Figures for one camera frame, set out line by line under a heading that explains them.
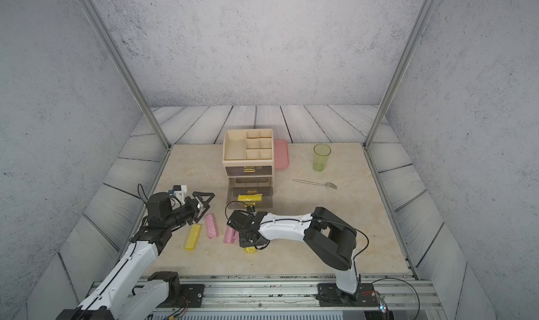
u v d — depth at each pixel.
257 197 0.87
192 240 0.85
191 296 0.73
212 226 0.88
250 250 0.82
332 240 0.47
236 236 0.86
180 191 0.76
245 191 0.93
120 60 0.87
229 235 0.87
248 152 0.85
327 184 1.04
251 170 0.85
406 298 0.73
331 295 0.74
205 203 0.73
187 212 0.71
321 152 1.01
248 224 0.67
